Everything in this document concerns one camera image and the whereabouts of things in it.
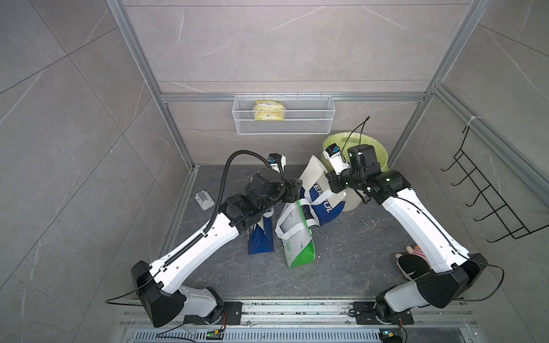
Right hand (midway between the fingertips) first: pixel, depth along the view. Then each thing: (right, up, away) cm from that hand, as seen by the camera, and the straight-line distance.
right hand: (330, 173), depth 75 cm
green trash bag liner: (+13, +16, +20) cm, 29 cm away
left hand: (-12, -2, -7) cm, 14 cm away
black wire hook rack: (+49, -5, -6) cm, 49 cm away
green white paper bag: (-13, -19, -4) cm, 24 cm away
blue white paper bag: (-25, -23, +2) cm, 34 cm away
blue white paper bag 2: (-4, -6, +7) cm, 10 cm away
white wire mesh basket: (-7, +29, +26) cm, 39 cm away
